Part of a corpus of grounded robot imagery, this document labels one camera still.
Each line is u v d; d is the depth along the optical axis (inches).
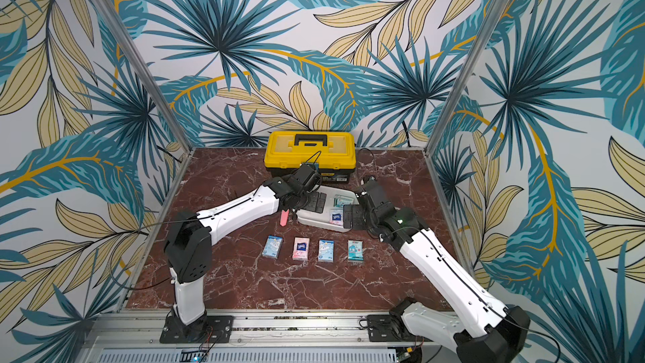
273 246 34.6
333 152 38.3
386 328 28.8
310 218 36.4
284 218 37.8
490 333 14.8
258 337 28.7
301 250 34.1
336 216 37.3
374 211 21.0
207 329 27.3
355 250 34.4
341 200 38.3
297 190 25.7
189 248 18.7
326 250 34.5
